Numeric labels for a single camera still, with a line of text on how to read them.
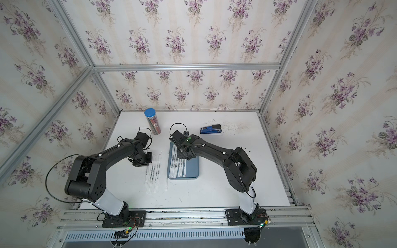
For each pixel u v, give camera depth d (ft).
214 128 3.47
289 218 2.47
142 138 2.49
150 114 3.05
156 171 2.90
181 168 2.92
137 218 2.38
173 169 2.91
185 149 2.04
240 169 1.56
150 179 2.81
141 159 2.52
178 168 2.95
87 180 1.48
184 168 2.95
